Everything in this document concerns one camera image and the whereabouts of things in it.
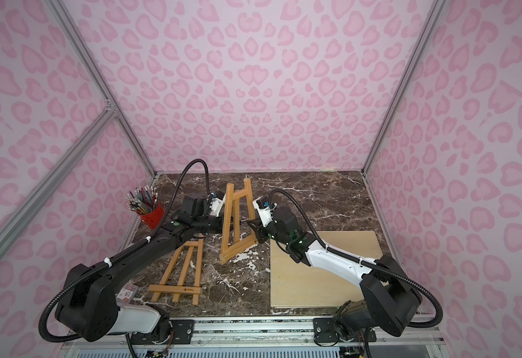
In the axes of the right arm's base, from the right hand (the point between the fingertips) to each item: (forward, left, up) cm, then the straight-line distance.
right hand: (251, 220), depth 81 cm
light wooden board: (-17, -15, -17) cm, 29 cm away
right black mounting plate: (-31, -25, -18) cm, 44 cm away
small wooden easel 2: (-10, +3, +1) cm, 11 cm away
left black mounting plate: (-33, +21, -16) cm, 42 cm away
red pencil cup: (+7, +42, -10) cm, 44 cm away
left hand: (-1, +4, 0) cm, 4 cm away
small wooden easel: (-20, +25, -13) cm, 35 cm away
